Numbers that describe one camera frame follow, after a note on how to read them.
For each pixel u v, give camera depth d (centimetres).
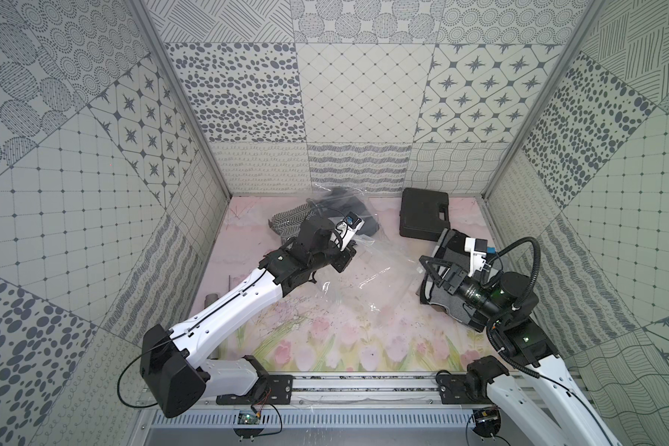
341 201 114
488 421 73
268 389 73
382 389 76
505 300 53
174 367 38
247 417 72
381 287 91
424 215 113
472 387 66
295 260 54
